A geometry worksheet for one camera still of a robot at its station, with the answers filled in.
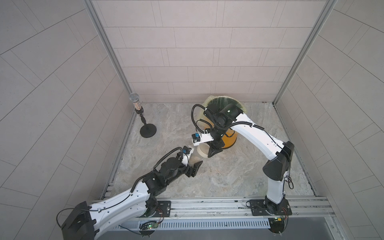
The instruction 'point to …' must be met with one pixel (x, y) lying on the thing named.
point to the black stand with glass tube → (148, 130)
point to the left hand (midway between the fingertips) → (198, 157)
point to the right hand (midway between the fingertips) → (205, 146)
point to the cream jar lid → (203, 150)
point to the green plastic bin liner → (217, 101)
